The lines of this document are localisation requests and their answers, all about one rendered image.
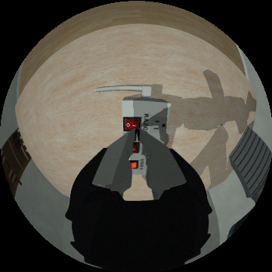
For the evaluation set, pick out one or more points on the grey power strip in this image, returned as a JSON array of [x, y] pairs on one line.
[[149, 114]]

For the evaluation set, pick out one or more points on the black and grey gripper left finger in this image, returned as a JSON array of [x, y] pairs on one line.
[[110, 170]]

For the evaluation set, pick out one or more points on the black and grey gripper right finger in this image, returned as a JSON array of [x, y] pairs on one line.
[[167, 170]]

